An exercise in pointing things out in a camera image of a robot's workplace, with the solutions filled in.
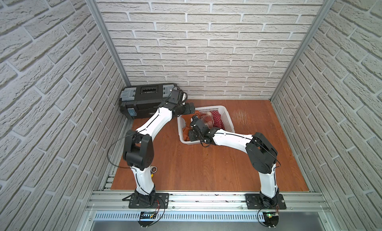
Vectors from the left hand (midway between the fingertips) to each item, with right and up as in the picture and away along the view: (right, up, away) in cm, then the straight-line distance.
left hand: (191, 106), depth 91 cm
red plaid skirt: (+11, -8, +8) cm, 15 cm away
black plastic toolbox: (-33, +3, +4) cm, 33 cm away
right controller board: (+39, -55, -21) cm, 71 cm away
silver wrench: (-22, -36, -6) cm, 43 cm away
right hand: (+1, -17, +2) cm, 17 cm away
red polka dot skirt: (+18, -10, +7) cm, 22 cm away
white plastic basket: (+23, -9, +5) cm, 25 cm away
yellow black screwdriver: (-22, -39, -10) cm, 46 cm away
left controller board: (-22, -56, -20) cm, 63 cm away
